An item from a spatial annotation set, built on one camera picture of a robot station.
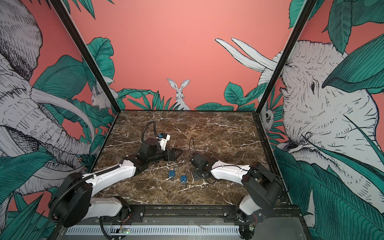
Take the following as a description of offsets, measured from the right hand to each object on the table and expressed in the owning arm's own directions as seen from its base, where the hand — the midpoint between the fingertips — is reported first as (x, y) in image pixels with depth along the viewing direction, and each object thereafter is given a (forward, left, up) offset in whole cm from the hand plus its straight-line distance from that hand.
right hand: (195, 172), depth 87 cm
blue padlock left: (0, +14, -1) cm, 14 cm away
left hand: (+8, +9, +14) cm, 18 cm away
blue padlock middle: (-4, +7, 0) cm, 8 cm away
